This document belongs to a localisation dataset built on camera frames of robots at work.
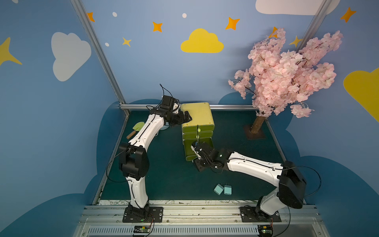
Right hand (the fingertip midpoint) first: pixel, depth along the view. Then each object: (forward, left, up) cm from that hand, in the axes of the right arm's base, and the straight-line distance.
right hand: (198, 160), depth 82 cm
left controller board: (-33, +26, -12) cm, 43 cm away
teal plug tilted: (-12, -12, -10) cm, 20 cm away
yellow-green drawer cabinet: (+26, -1, +11) cm, 28 cm away
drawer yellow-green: (+16, +3, +8) cm, 19 cm away
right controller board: (-29, -35, -14) cm, 48 cm away
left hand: (+23, +9, +11) cm, 26 cm away
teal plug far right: (-12, -17, -9) cm, 23 cm away
